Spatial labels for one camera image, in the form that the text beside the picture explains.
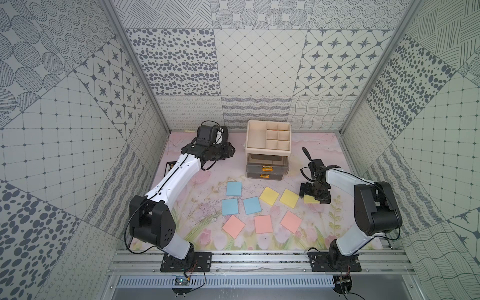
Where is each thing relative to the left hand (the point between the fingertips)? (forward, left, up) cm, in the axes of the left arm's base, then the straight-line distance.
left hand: (238, 150), depth 82 cm
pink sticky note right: (-23, -25, -24) cm, 41 cm away
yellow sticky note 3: (-15, -33, -17) cm, 40 cm away
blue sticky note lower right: (-15, -7, -25) cm, 29 cm away
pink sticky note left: (-25, +2, -24) cm, 35 cm away
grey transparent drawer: (-2, -13, -7) cm, 15 cm away
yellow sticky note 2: (-11, -25, -23) cm, 36 cm away
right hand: (-12, -37, -23) cm, 45 cm away
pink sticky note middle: (-24, -12, -24) cm, 36 cm away
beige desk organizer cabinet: (+5, -14, 0) cm, 15 cm away
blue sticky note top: (-6, +3, -24) cm, 25 cm away
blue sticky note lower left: (-16, +4, -23) cm, 29 cm away
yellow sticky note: (-10, -16, -24) cm, 31 cm away
